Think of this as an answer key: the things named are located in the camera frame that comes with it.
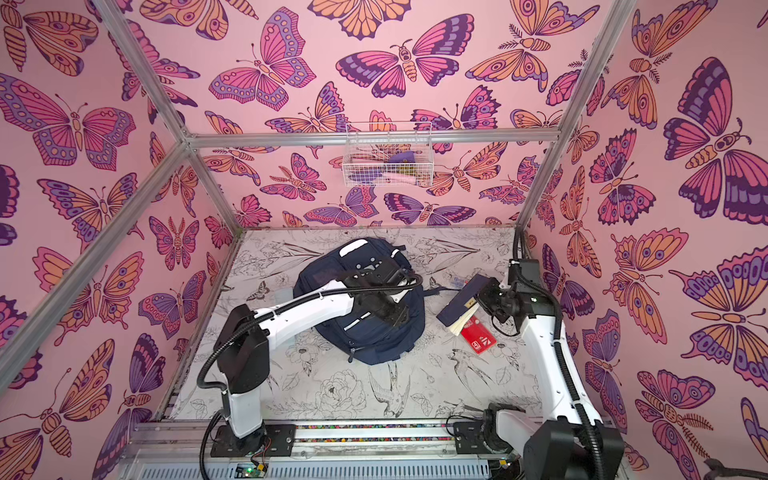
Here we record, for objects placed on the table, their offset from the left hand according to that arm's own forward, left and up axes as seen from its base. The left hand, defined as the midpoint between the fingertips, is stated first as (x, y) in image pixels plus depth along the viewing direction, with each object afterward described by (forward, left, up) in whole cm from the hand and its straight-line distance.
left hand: (406, 314), depth 82 cm
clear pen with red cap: (+19, -21, -12) cm, 31 cm away
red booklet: (-1, -22, -11) cm, 25 cm away
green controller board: (-35, +38, -14) cm, 54 cm away
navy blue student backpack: (-4, +14, -9) cm, 17 cm away
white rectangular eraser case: (+13, +41, -11) cm, 44 cm away
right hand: (+4, -19, +6) cm, 20 cm away
